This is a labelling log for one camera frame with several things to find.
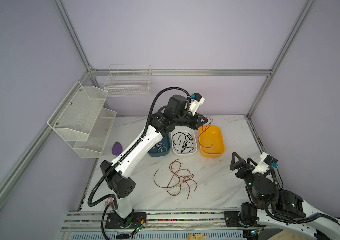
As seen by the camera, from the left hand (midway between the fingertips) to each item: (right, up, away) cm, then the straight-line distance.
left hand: (206, 121), depth 66 cm
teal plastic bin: (-20, -12, +35) cm, 42 cm away
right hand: (+13, -16, -2) cm, 21 cm away
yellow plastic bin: (+12, -13, +38) cm, 42 cm away
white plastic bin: (-2, -6, +37) cm, 37 cm away
